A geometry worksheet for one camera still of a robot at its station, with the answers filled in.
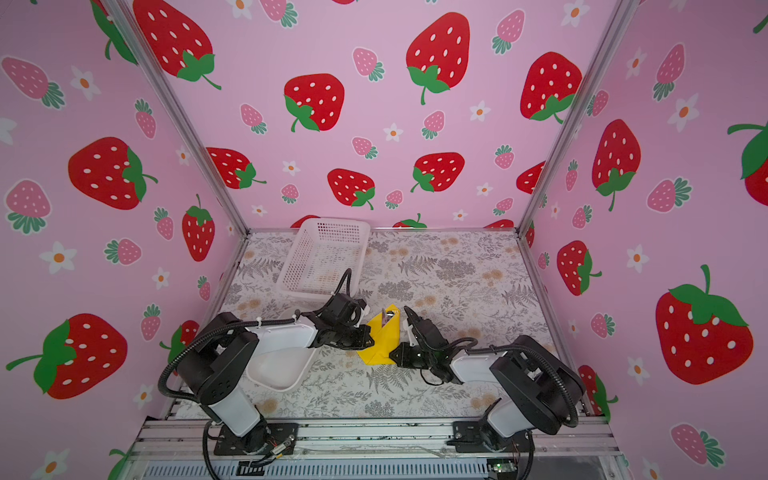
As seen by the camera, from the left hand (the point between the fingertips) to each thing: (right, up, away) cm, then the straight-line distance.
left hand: (377, 342), depth 89 cm
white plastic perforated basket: (-23, +27, +24) cm, 43 cm away
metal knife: (+2, +6, +6) cm, 9 cm away
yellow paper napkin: (+2, +1, +1) cm, 3 cm away
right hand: (+4, -3, -3) cm, 5 cm away
